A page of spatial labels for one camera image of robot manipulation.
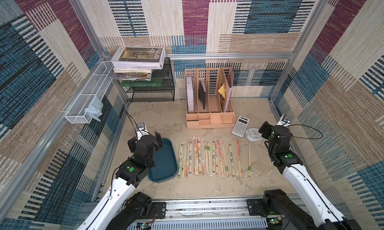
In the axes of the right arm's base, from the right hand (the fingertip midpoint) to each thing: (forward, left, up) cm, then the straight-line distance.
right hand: (274, 124), depth 77 cm
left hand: (-6, +64, +1) cm, 64 cm away
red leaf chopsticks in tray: (-3, +36, -23) cm, 43 cm away
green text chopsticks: (-8, +30, -23) cm, 38 cm away
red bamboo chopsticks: (-14, +25, -23) cm, 37 cm away
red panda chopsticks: (-9, +28, -23) cm, 37 cm away
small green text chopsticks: (-9, +50, -22) cm, 55 cm away
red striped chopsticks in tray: (+2, +40, -23) cm, 46 cm away
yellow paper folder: (+22, +24, +4) cm, 33 cm away
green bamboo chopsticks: (-8, +43, -22) cm, 49 cm away
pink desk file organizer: (+31, +30, -11) cm, 45 cm away
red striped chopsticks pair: (-8, +15, -22) cm, 28 cm away
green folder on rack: (+33, +67, +2) cm, 75 cm away
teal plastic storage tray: (-15, +57, -18) cm, 62 cm away
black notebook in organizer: (+31, +36, -6) cm, 48 cm away
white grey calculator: (+15, +9, -23) cm, 29 cm away
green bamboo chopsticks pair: (-9, +48, -22) cm, 53 cm away
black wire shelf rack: (+44, +66, -11) cm, 80 cm away
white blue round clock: (+7, +4, -21) cm, 22 cm away
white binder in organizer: (+28, +43, -2) cm, 52 cm away
